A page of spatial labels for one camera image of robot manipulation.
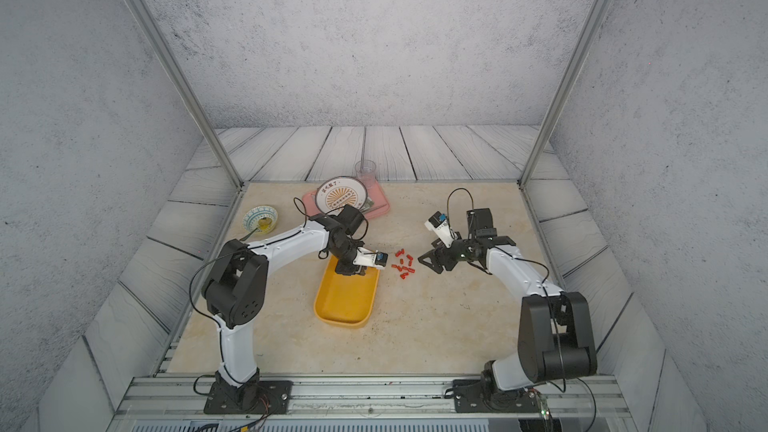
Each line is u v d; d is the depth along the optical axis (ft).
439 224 2.49
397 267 3.16
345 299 2.99
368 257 2.67
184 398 2.50
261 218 3.54
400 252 3.31
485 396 2.16
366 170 3.95
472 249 2.16
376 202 3.76
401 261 3.24
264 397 2.37
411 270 3.15
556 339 1.37
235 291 1.66
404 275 3.14
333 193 3.78
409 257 3.24
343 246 2.40
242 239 3.13
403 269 3.15
